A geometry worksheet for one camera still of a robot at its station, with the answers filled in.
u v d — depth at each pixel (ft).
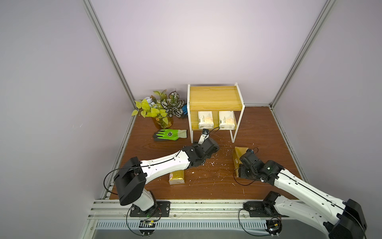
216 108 2.43
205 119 2.73
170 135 3.30
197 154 1.95
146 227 2.35
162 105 2.77
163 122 2.88
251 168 1.93
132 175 1.51
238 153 2.71
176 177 2.54
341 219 1.27
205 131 2.30
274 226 2.28
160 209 2.39
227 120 2.73
